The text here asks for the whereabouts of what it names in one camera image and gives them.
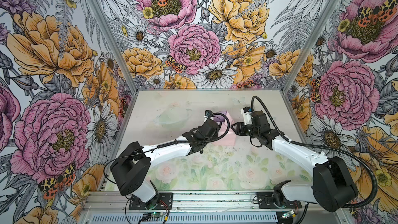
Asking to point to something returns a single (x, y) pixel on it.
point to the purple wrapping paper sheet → (230, 140)
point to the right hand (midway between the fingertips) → (234, 131)
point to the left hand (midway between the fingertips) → (212, 131)
